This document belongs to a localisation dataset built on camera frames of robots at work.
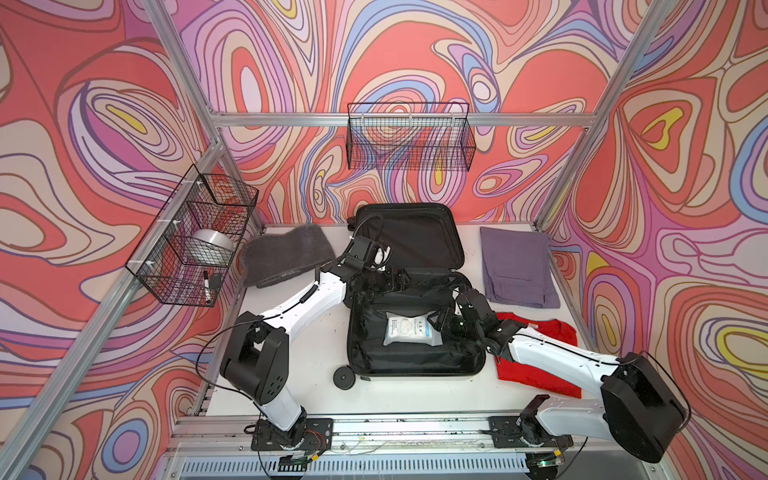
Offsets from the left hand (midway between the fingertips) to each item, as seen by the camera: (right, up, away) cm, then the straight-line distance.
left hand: (407, 283), depth 83 cm
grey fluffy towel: (-47, +7, +22) cm, 52 cm away
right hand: (+8, -13, +2) cm, 15 cm away
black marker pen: (-50, 0, -11) cm, 51 cm away
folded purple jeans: (+41, +3, +22) cm, 47 cm away
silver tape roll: (-48, +10, -13) cm, 50 cm away
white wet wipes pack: (+3, -14, +4) cm, 15 cm away
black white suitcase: (+9, +12, +20) cm, 24 cm away
